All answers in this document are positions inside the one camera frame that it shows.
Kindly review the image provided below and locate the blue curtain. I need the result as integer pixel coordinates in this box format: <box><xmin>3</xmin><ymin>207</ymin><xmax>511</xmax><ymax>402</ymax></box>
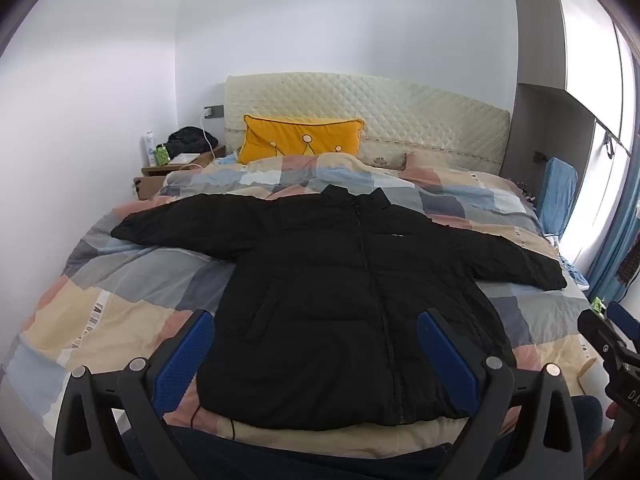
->
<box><xmin>585</xmin><ymin>175</ymin><xmax>640</xmax><ymax>306</ymax></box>

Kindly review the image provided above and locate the white charging cable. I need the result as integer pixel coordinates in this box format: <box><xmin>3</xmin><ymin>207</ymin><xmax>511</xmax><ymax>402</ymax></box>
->
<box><xmin>199</xmin><ymin>109</ymin><xmax>217</xmax><ymax>161</ymax></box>

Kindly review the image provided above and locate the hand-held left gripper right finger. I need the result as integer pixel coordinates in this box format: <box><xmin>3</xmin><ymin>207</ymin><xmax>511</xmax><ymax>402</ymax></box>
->
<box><xmin>416</xmin><ymin>309</ymin><xmax>586</xmax><ymax>480</ymax></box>

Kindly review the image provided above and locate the black puffer jacket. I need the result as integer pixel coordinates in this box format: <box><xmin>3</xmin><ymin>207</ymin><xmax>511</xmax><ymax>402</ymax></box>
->
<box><xmin>111</xmin><ymin>185</ymin><xmax>568</xmax><ymax>431</ymax></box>

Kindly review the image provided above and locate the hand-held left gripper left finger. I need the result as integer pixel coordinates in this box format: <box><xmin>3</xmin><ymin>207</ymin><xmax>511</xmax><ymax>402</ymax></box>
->
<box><xmin>52</xmin><ymin>309</ymin><xmax>217</xmax><ymax>480</ymax></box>

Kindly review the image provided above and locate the wooden nightstand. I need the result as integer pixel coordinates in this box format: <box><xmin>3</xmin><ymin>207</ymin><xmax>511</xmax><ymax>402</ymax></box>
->
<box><xmin>132</xmin><ymin>145</ymin><xmax>227</xmax><ymax>202</ymax></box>

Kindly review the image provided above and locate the grey wardrobe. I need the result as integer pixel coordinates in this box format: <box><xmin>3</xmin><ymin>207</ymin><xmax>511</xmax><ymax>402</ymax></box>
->
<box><xmin>500</xmin><ymin>0</ymin><xmax>640</xmax><ymax>241</ymax></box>

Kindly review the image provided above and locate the person's right hand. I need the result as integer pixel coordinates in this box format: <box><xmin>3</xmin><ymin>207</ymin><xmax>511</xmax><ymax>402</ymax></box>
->
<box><xmin>585</xmin><ymin>404</ymin><xmax>632</xmax><ymax>478</ymax></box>

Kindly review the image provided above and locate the yellow crown cushion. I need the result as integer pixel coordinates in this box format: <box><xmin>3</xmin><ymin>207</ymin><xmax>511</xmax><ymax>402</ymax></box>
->
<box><xmin>237</xmin><ymin>115</ymin><xmax>366</xmax><ymax>165</ymax></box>

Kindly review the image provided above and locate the beige floral pillow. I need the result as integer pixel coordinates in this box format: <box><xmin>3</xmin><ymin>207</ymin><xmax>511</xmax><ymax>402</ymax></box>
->
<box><xmin>359</xmin><ymin>135</ymin><xmax>408</xmax><ymax>170</ymax></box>

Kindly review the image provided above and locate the patchwork checked quilt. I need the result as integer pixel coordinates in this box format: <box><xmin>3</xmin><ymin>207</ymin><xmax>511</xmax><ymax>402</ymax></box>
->
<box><xmin>0</xmin><ymin>152</ymin><xmax>608</xmax><ymax>443</ymax></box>

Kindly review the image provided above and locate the cream quilted headboard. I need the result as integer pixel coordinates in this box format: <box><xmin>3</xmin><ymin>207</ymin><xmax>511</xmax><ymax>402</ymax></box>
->
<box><xmin>223</xmin><ymin>75</ymin><xmax>511</xmax><ymax>178</ymax></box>

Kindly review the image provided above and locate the dark patterned cloth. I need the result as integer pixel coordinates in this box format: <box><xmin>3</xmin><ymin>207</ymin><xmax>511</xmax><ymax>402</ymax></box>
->
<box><xmin>616</xmin><ymin>244</ymin><xmax>640</xmax><ymax>287</ymax></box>

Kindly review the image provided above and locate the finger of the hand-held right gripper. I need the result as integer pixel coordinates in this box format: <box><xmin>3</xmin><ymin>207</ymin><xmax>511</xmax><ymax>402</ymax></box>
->
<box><xmin>577</xmin><ymin>310</ymin><xmax>628</xmax><ymax>358</ymax></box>
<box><xmin>606</xmin><ymin>301</ymin><xmax>640</xmax><ymax>348</ymax></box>

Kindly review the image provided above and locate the black bag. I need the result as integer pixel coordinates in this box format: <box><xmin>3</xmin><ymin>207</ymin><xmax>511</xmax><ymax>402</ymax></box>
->
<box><xmin>165</xmin><ymin>127</ymin><xmax>220</xmax><ymax>158</ymax></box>

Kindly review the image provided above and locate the blue covered chair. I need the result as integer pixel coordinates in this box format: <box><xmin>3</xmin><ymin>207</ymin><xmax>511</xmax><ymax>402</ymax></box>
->
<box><xmin>536</xmin><ymin>156</ymin><xmax>579</xmax><ymax>238</ymax></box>

